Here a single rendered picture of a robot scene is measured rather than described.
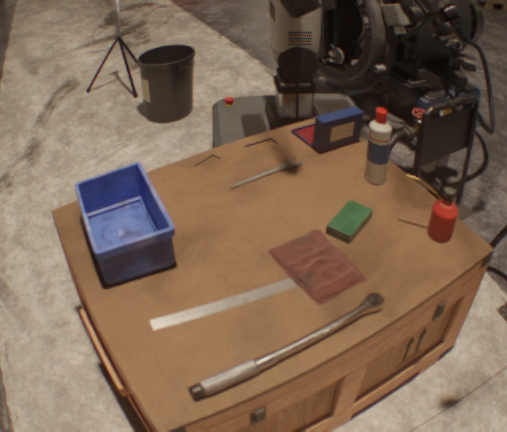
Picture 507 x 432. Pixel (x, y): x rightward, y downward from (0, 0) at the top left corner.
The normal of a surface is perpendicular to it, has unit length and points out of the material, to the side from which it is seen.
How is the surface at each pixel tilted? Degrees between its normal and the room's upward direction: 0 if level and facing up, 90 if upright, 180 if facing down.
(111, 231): 0
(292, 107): 90
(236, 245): 0
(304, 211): 0
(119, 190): 90
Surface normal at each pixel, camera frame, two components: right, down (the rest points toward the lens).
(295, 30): 0.12, 0.76
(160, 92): -0.08, 0.68
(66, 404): 0.00, -0.77
